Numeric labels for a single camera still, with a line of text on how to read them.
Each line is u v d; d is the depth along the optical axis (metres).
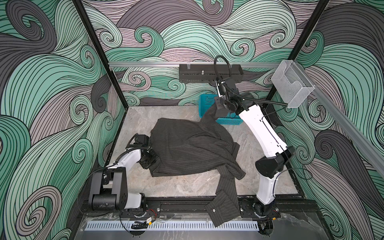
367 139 0.54
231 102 0.53
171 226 0.70
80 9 0.71
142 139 0.74
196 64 0.92
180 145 0.95
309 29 0.78
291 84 0.79
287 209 0.75
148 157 0.76
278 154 0.45
